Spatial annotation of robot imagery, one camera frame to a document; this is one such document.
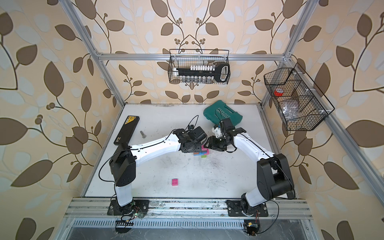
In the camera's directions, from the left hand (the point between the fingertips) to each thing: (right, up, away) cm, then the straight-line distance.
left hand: (196, 146), depth 85 cm
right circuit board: (+27, -37, -13) cm, 48 cm away
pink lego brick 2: (+7, -4, +4) cm, 9 cm away
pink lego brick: (+4, -1, -2) cm, 5 cm away
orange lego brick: (0, -5, +4) cm, 7 cm away
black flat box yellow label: (-49, +6, +18) cm, 53 cm away
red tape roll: (+45, +30, -4) cm, 55 cm away
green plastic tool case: (+18, +22, +24) cm, 37 cm away
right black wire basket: (+52, +24, -11) cm, 58 cm away
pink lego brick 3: (-12, -20, -2) cm, 23 cm away
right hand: (+8, -1, +2) cm, 8 cm away
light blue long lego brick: (+3, -6, +4) cm, 7 cm away
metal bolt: (-36, +4, +17) cm, 41 cm away
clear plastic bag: (+47, +21, -12) cm, 52 cm away
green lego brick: (+5, -8, +8) cm, 12 cm away
